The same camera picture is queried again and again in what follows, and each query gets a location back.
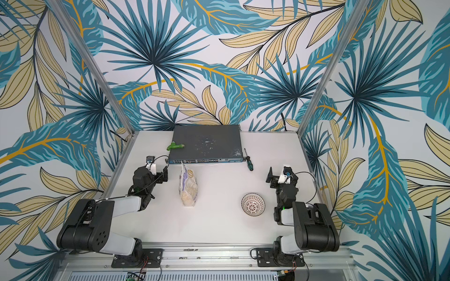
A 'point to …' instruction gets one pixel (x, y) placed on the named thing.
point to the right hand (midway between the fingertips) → (271, 168)
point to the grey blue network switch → (206, 143)
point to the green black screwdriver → (251, 166)
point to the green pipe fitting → (174, 146)
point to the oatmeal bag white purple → (188, 187)
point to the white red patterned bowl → (253, 205)
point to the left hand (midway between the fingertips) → (156, 166)
